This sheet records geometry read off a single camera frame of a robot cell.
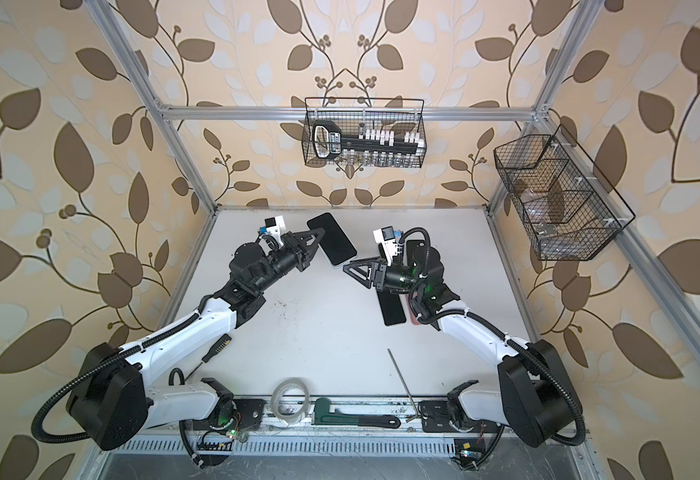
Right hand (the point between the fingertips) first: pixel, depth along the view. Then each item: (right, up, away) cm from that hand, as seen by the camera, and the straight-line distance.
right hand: (348, 270), depth 71 cm
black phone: (-3, +7, 0) cm, 7 cm away
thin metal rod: (+17, -37, +4) cm, 41 cm away
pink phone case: (+19, -17, +19) cm, 32 cm away
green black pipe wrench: (-6, -37, +3) cm, 37 cm away
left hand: (-5, +10, -2) cm, 11 cm away
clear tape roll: (-16, -35, +7) cm, 39 cm away
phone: (+13, -14, +23) cm, 30 cm away
